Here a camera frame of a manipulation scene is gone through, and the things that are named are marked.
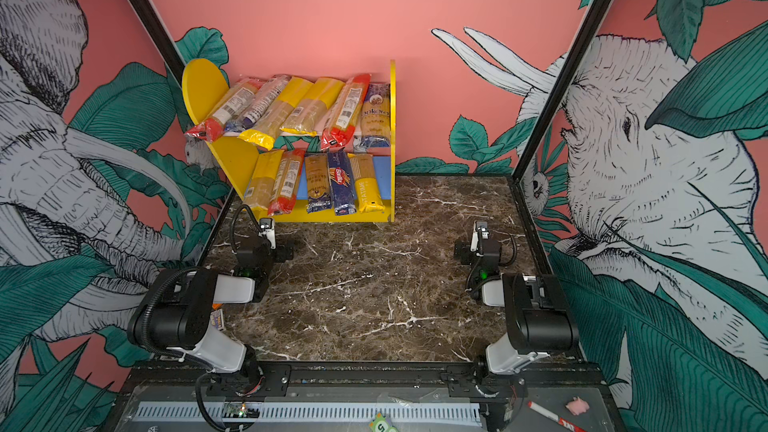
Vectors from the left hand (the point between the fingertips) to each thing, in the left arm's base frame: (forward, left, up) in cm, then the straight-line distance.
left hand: (273, 230), depth 94 cm
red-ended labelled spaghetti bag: (+10, -4, +10) cm, 15 cm away
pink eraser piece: (-49, -81, -6) cm, 95 cm away
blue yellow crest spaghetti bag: (+12, -15, +9) cm, 21 cm away
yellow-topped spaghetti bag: (+8, +3, +8) cm, 12 cm away
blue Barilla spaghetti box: (+5, -23, +10) cm, 26 cm away
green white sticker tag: (-51, -33, -6) cm, 61 cm away
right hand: (-3, -64, 0) cm, 64 cm away
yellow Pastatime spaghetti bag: (+7, -31, +9) cm, 33 cm away
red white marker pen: (-52, -76, -6) cm, 93 cm away
